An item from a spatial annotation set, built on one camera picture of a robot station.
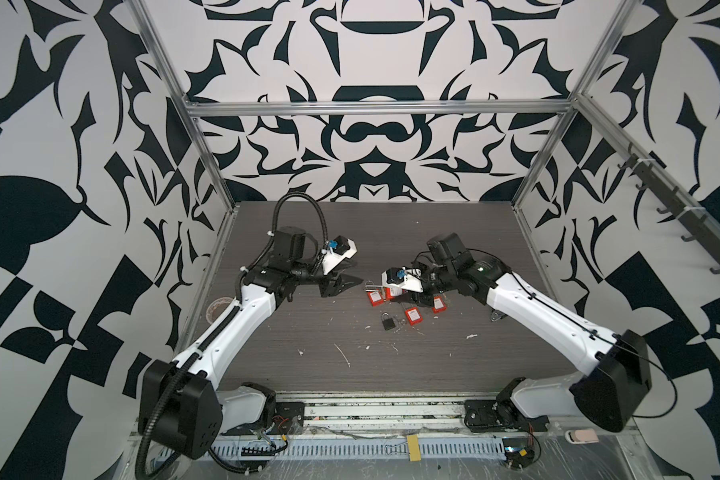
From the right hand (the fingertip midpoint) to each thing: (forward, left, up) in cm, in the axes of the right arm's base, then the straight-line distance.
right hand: (396, 283), depth 76 cm
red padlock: (0, -7, -20) cm, 21 cm away
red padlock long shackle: (+3, -14, -19) cm, 24 cm away
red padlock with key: (+4, +5, -17) cm, 18 cm away
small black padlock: (-2, +1, -19) cm, 19 cm away
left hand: (+3, +9, +4) cm, 10 cm away
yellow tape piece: (-33, -3, -18) cm, 38 cm away
